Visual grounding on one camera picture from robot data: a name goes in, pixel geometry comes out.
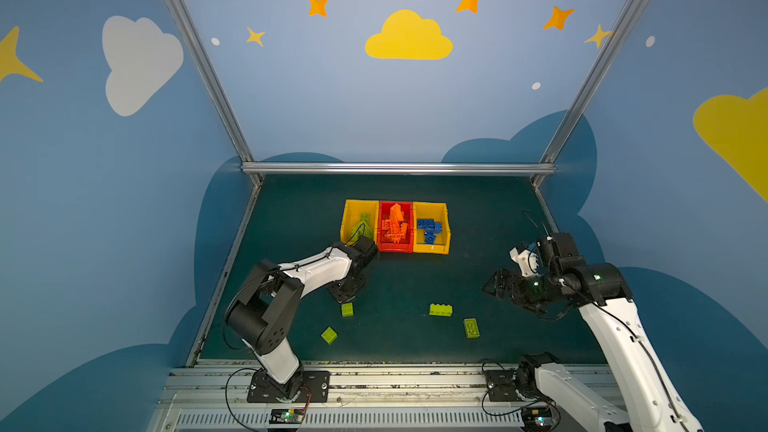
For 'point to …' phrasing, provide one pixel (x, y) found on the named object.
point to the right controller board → (534, 416)
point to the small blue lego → (430, 238)
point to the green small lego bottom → (329, 335)
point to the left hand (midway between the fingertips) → (358, 292)
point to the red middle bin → (385, 244)
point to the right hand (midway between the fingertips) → (501, 290)
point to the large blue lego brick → (430, 224)
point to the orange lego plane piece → (395, 226)
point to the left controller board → (286, 416)
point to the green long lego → (362, 229)
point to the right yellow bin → (438, 212)
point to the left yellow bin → (351, 215)
